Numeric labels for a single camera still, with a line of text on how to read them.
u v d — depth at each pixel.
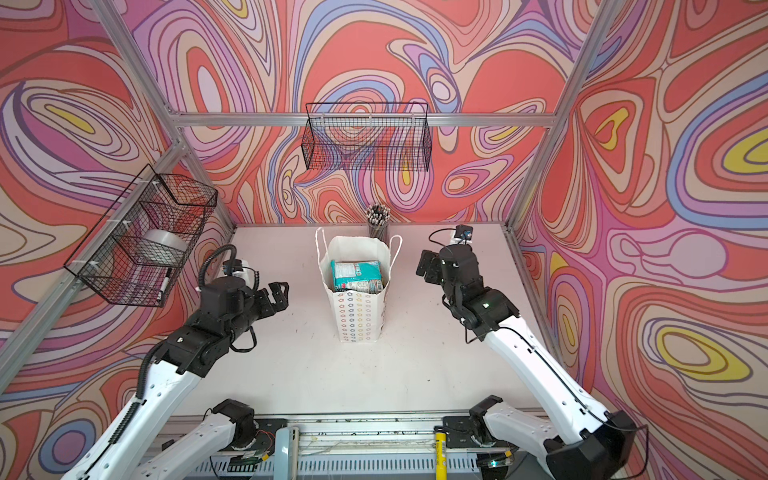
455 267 0.51
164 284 0.73
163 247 0.70
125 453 0.39
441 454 0.69
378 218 0.98
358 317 0.78
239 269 0.64
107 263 0.67
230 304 0.53
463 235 0.61
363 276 0.81
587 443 0.37
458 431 0.73
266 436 0.73
